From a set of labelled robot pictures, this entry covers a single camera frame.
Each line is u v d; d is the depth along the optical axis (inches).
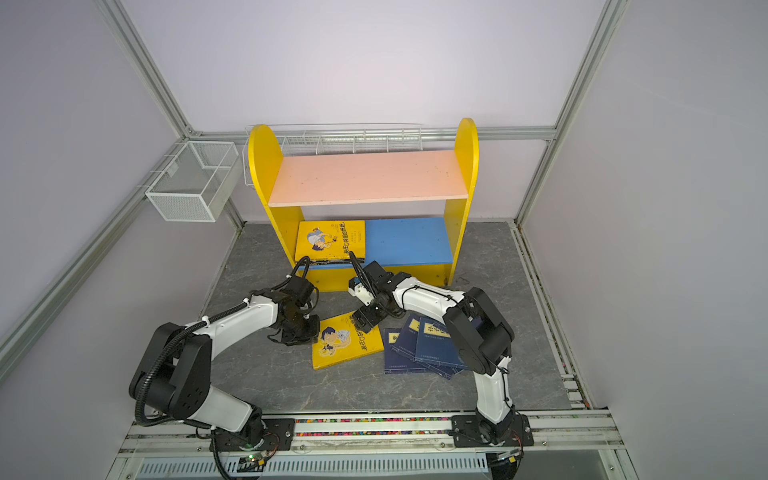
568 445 29.0
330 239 36.0
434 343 34.1
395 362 33.3
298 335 30.5
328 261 34.9
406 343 34.4
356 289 32.9
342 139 36.9
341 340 35.0
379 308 30.8
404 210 47.7
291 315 26.7
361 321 31.8
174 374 17.3
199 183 38.8
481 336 19.5
